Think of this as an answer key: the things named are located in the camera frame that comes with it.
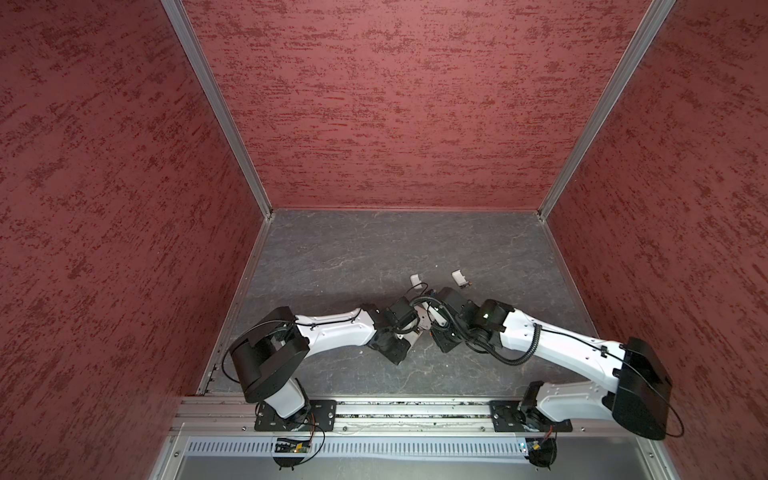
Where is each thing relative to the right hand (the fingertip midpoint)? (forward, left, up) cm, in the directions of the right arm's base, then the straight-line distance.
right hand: (437, 342), depth 79 cm
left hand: (-1, +12, -8) cm, 14 cm away
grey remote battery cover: (+24, +4, -8) cm, 26 cm away
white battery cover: (+25, -12, -8) cm, 28 cm away
